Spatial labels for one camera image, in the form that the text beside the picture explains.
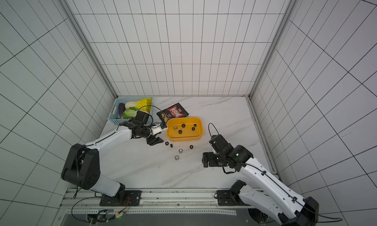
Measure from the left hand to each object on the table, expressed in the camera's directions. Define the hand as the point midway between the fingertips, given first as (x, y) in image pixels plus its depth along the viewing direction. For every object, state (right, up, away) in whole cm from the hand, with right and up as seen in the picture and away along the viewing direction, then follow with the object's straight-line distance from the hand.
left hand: (158, 137), depth 88 cm
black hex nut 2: (+22, +3, +12) cm, 25 cm away
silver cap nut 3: (+12, -12, -1) cm, 17 cm away
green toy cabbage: (-21, +15, +11) cm, 28 cm away
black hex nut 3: (+23, +6, +13) cm, 27 cm away
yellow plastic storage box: (+16, +3, +12) cm, 21 cm away
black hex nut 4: (+5, -5, +5) cm, 8 cm away
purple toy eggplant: (-32, +17, +19) cm, 40 cm away
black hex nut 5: (+8, -6, +4) cm, 11 cm away
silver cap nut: (+10, +4, +11) cm, 15 cm away
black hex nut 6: (+20, -6, +3) cm, 22 cm away
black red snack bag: (+8, +16, +22) cm, 28 cm away
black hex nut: (+15, +6, +13) cm, 21 cm away
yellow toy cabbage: (-13, +20, +15) cm, 28 cm away
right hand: (+28, -9, -13) cm, 32 cm away
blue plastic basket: (-35, +12, +15) cm, 40 cm away
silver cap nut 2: (+14, -9, +2) cm, 17 cm away
